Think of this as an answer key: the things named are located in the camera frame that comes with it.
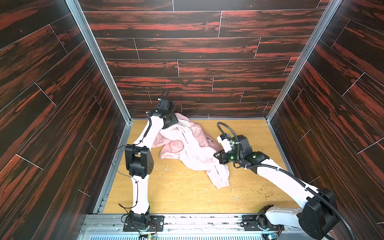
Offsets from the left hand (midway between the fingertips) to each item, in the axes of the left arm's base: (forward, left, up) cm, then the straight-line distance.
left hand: (175, 121), depth 96 cm
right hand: (-23, -25, -1) cm, 34 cm away
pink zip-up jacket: (-7, -8, -14) cm, 17 cm away
